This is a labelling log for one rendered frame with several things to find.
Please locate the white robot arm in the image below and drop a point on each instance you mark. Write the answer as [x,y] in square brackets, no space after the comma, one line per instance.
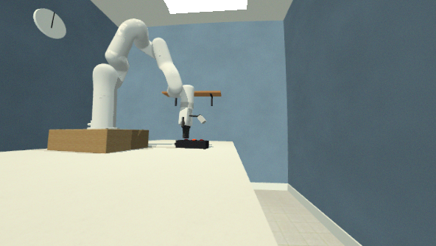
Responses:
[106,79]

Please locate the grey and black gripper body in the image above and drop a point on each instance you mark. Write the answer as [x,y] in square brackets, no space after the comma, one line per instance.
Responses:
[185,112]

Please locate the black power strip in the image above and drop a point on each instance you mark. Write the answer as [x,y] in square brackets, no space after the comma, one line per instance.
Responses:
[196,144]

